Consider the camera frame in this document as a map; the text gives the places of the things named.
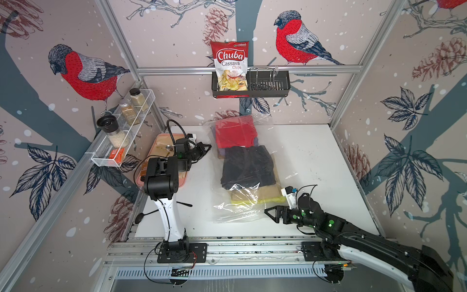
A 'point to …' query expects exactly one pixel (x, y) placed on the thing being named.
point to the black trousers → (247, 166)
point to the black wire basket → (261, 84)
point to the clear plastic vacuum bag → (224, 211)
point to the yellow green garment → (275, 199)
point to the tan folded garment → (270, 190)
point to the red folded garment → (239, 131)
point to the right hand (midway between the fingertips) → (270, 211)
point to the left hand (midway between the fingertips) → (213, 142)
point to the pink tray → (163, 145)
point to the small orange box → (117, 154)
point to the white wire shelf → (101, 154)
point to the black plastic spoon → (140, 216)
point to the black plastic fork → (188, 205)
